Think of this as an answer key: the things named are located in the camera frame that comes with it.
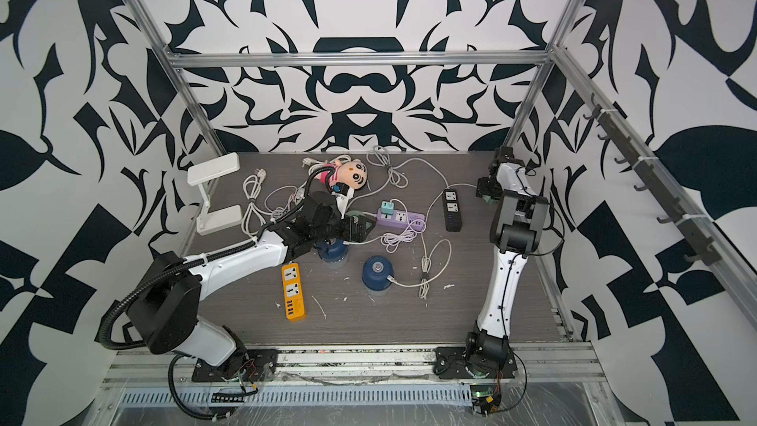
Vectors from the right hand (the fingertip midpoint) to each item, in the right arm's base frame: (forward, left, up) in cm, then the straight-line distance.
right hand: (495, 189), depth 107 cm
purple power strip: (-13, +34, +1) cm, 36 cm away
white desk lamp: (-13, +98, +1) cm, 99 cm away
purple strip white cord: (+6, +34, 0) cm, 34 cm away
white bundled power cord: (-10, +84, -1) cm, 85 cm away
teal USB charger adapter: (-11, +39, +5) cm, 41 cm away
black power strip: (-13, +17, 0) cm, 21 cm away
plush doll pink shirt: (+1, +50, +9) cm, 51 cm away
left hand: (-19, +46, +14) cm, 52 cm away
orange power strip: (-38, +65, +1) cm, 75 cm away
